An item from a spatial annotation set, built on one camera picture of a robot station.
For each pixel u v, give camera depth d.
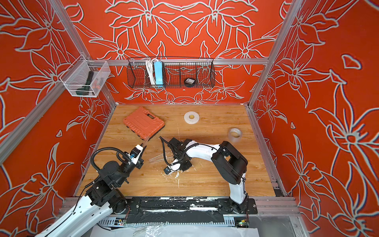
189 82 0.95
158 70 0.90
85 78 0.91
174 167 0.75
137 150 0.58
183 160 0.83
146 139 0.96
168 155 0.76
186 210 0.73
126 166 0.61
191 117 1.11
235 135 1.01
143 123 1.01
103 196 0.53
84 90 0.79
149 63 0.88
